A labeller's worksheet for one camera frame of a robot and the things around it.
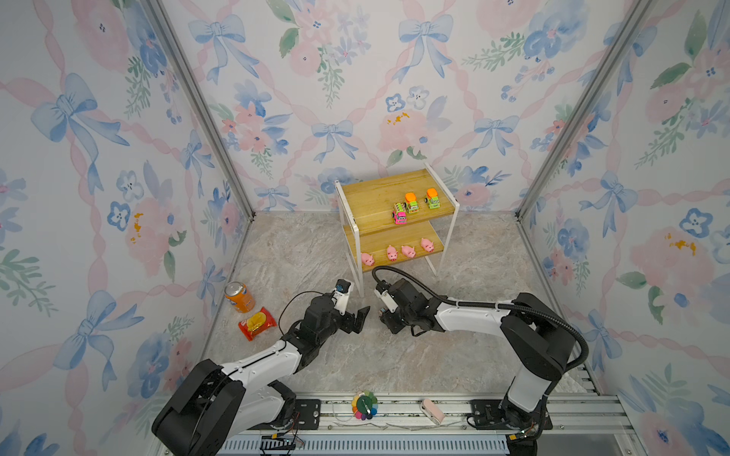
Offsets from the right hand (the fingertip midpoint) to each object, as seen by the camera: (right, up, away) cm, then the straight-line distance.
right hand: (384, 314), depth 91 cm
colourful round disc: (-6, -20, -16) cm, 27 cm away
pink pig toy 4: (-5, +18, -7) cm, 20 cm away
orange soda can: (-44, +6, -6) cm, 44 cm away
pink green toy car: (+3, +30, -19) cm, 36 cm away
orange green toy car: (+12, +34, -16) cm, 40 cm away
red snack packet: (-39, -2, -3) cm, 39 cm away
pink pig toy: (+13, +22, -3) cm, 26 cm away
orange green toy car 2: (+7, +33, -16) cm, 38 cm away
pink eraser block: (+11, -20, -18) cm, 29 cm away
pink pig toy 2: (+7, +20, -5) cm, 22 cm away
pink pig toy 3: (+2, +19, -6) cm, 20 cm away
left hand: (-8, +6, -6) cm, 12 cm away
